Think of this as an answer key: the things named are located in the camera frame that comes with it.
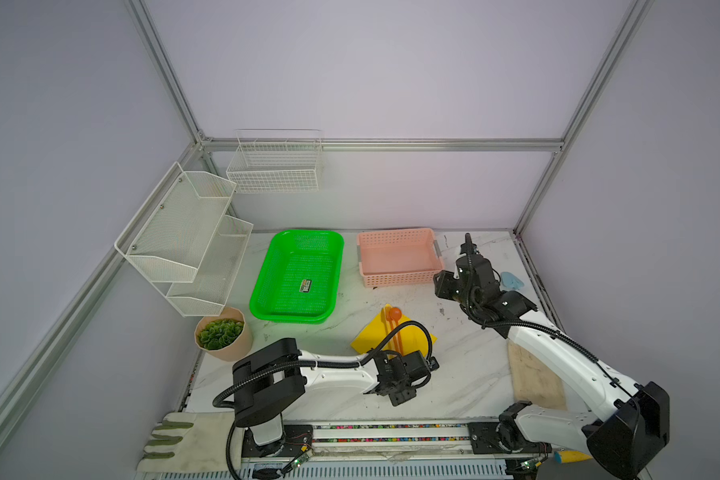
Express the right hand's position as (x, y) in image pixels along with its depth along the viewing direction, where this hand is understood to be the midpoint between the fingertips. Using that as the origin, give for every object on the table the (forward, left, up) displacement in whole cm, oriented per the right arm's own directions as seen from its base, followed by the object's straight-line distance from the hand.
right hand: (436, 275), depth 80 cm
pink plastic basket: (+24, +8, -21) cm, 33 cm away
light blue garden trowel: (+14, -32, -22) cm, 41 cm away
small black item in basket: (+12, +42, -21) cm, 48 cm away
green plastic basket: (+15, +45, -21) cm, 52 cm away
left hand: (-22, +10, -21) cm, 32 cm away
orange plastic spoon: (0, +10, -22) cm, 24 cm away
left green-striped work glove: (-37, +62, -20) cm, 75 cm away
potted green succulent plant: (-14, +57, -10) cm, 60 cm away
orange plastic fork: (0, +13, -22) cm, 26 cm away
